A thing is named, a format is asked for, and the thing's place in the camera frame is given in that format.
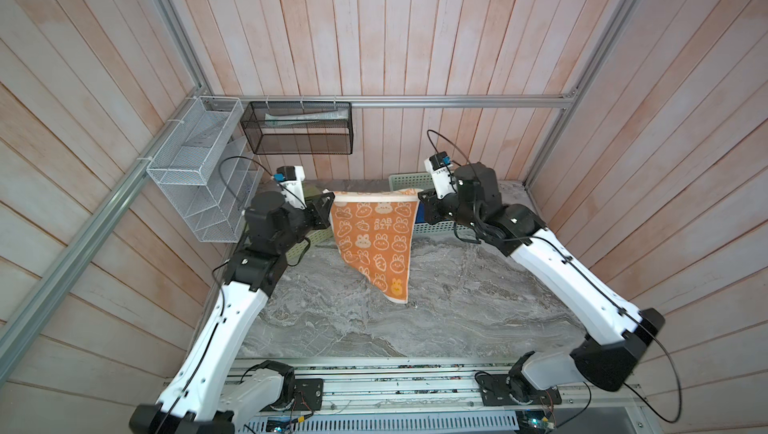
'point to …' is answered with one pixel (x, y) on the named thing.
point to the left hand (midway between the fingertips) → (333, 200)
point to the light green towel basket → (311, 188)
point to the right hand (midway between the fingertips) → (421, 193)
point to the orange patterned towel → (374, 231)
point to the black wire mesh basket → (299, 127)
